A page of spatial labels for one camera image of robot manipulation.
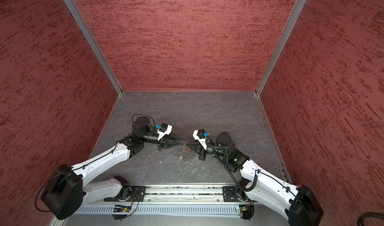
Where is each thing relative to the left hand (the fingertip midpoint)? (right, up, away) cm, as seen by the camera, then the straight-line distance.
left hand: (180, 142), depth 71 cm
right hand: (+3, -2, -1) cm, 4 cm away
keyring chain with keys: (+2, -2, -2) cm, 4 cm away
